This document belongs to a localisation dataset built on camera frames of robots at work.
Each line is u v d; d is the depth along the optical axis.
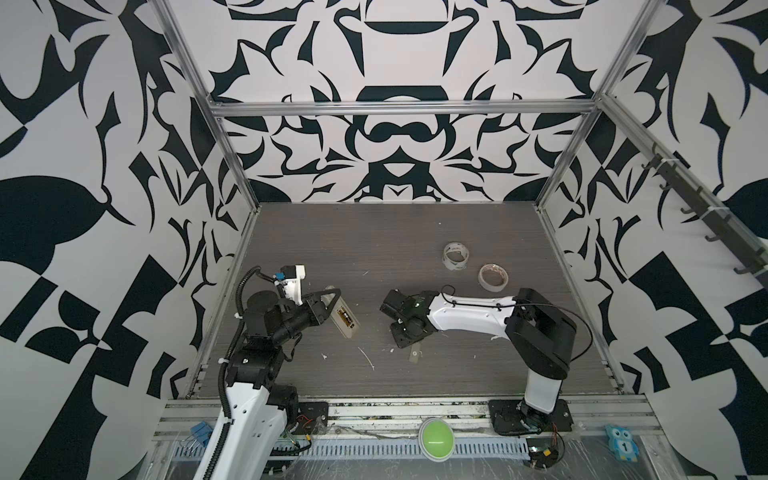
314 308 0.64
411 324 0.64
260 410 0.50
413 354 0.85
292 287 0.66
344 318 0.72
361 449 0.71
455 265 0.99
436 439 0.70
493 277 1.01
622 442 0.70
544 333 0.49
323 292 0.72
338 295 0.71
